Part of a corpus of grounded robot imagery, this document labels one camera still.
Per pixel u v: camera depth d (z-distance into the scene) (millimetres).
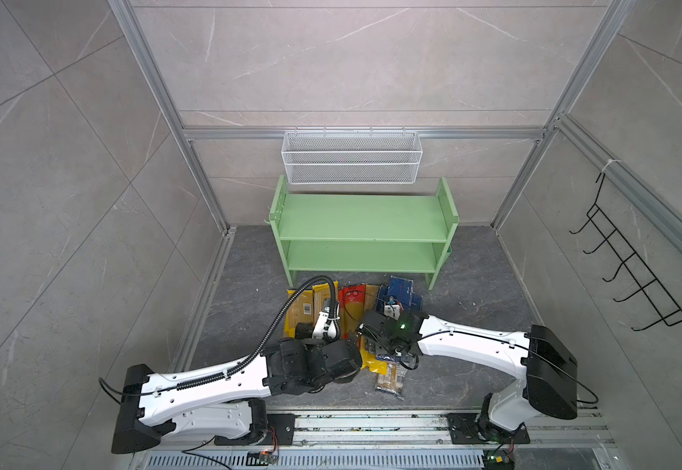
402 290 867
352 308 927
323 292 948
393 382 791
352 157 1007
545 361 421
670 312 587
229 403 600
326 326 580
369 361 805
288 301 464
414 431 744
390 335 589
